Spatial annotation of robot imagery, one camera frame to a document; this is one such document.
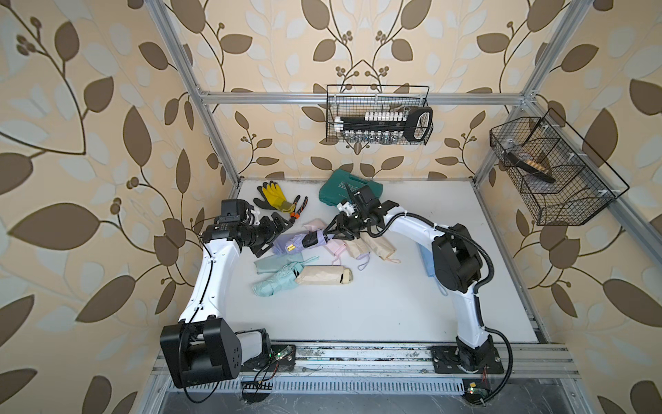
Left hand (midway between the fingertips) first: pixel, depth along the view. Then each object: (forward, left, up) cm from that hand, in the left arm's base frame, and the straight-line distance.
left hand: (277, 229), depth 79 cm
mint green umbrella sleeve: (-2, +5, -20) cm, 21 cm away
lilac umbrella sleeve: (-1, +1, -7) cm, 7 cm away
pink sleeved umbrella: (+4, -17, -17) cm, 25 cm away
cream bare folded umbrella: (-8, -13, -16) cm, 22 cm away
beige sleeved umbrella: (+2, -27, -17) cm, 31 cm away
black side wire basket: (+8, -83, +15) cm, 85 cm away
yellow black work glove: (+29, +10, -19) cm, 36 cm away
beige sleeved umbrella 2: (+5, -34, -17) cm, 38 cm away
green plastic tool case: (+31, -16, -16) cm, 38 cm away
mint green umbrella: (-9, -1, -17) cm, 19 cm away
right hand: (+4, -15, -9) cm, 18 cm away
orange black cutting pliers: (+21, -1, -20) cm, 29 cm away
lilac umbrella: (0, -4, -9) cm, 10 cm away
